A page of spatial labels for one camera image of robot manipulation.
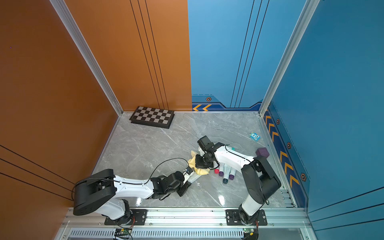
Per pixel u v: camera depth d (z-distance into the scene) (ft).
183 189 2.43
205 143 2.36
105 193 1.42
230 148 1.99
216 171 2.85
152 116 3.71
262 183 1.48
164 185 2.14
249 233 2.30
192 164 2.80
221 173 2.85
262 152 3.02
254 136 3.38
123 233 2.37
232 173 2.83
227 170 2.87
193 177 2.75
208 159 2.15
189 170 2.43
